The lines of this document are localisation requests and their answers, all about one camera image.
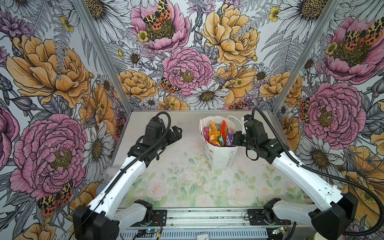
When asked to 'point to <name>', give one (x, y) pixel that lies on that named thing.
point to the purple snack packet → (230, 142)
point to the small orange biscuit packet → (212, 127)
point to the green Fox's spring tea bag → (220, 139)
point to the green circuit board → (148, 233)
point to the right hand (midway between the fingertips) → (234, 139)
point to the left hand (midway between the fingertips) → (176, 138)
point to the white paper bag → (213, 153)
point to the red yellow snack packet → (223, 130)
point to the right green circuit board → (276, 231)
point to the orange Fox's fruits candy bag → (213, 136)
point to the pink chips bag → (205, 131)
